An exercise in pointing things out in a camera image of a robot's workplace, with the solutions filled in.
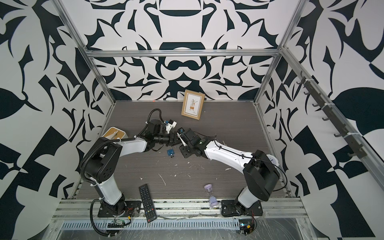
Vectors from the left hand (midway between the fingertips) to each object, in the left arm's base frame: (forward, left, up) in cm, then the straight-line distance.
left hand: (186, 137), depth 86 cm
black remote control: (-30, +20, -12) cm, 38 cm away
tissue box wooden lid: (+8, +42, -7) cm, 43 cm away
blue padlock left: (-3, +10, -12) cm, 16 cm away
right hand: (-5, +1, -3) cm, 6 cm away
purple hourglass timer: (-31, -13, -10) cm, 35 cm away
